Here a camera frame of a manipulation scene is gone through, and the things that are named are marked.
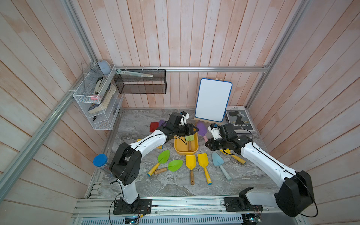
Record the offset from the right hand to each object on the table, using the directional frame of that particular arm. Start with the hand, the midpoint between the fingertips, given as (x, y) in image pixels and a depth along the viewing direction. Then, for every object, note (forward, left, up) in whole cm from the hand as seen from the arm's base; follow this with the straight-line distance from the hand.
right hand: (207, 143), depth 84 cm
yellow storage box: (+3, +16, -12) cm, 20 cm away
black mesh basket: (+45, +56, +10) cm, 73 cm away
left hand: (+5, +7, +4) cm, 9 cm away
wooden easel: (+23, -5, -7) cm, 24 cm away
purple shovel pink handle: (+7, +3, +3) cm, 9 cm away
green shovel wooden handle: (-10, +21, -13) cm, 27 cm away
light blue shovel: (-6, -9, -14) cm, 17 cm away
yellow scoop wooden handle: (-7, +9, -13) cm, 18 cm away
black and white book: (+28, -30, -10) cm, 42 cm away
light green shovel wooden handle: (+11, +10, -13) cm, 19 cm away
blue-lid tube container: (-16, +57, +7) cm, 60 cm away
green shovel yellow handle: (-4, +29, -13) cm, 32 cm away
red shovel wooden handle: (+23, +38, -13) cm, 46 cm away
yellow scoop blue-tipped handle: (-5, +1, -13) cm, 14 cm away
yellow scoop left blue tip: (+2, +30, -10) cm, 32 cm away
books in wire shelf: (+12, +64, +18) cm, 68 cm away
